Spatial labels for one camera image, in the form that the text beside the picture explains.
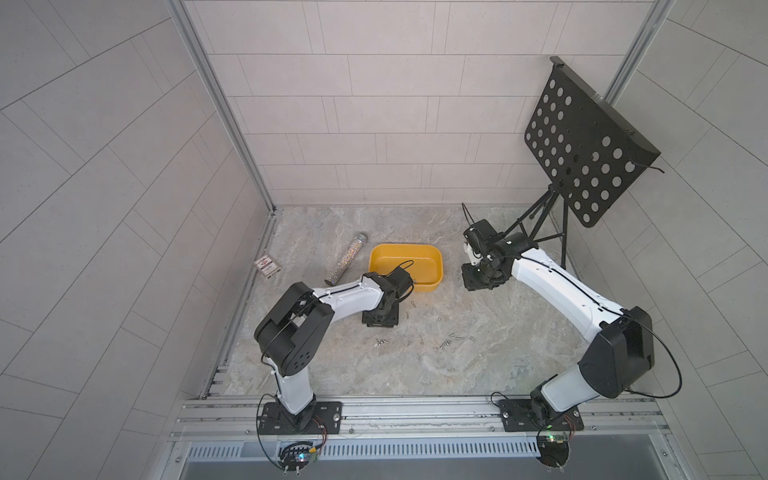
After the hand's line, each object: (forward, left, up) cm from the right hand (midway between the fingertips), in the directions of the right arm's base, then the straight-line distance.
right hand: (468, 281), depth 83 cm
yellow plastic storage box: (+12, +10, -11) cm, 18 cm away
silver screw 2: (-11, -1, -13) cm, 17 cm away
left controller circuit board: (-35, +46, -13) cm, 60 cm away
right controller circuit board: (-38, -14, -14) cm, 42 cm away
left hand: (-4, +23, -14) cm, 27 cm away
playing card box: (+14, +62, -7) cm, 64 cm away
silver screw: (-11, +25, -11) cm, 29 cm away
